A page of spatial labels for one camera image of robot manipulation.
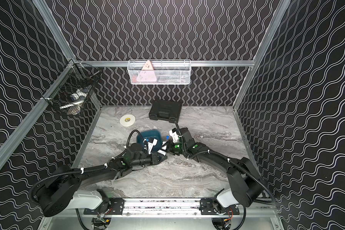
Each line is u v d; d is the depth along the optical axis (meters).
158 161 0.73
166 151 0.76
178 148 0.72
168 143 0.73
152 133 0.98
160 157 0.77
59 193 0.42
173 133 0.79
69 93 0.92
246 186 0.43
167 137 0.82
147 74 0.90
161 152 0.77
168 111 1.12
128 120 1.11
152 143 0.76
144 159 0.70
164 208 0.76
